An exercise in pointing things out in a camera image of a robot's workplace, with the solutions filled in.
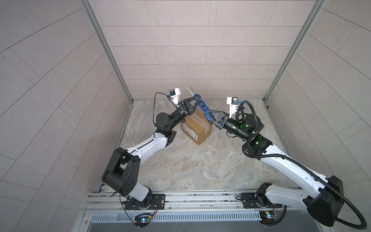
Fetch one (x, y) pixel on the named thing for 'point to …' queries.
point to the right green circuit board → (268, 217)
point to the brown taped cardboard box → (196, 127)
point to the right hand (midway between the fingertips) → (205, 114)
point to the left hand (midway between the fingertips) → (204, 101)
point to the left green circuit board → (142, 220)
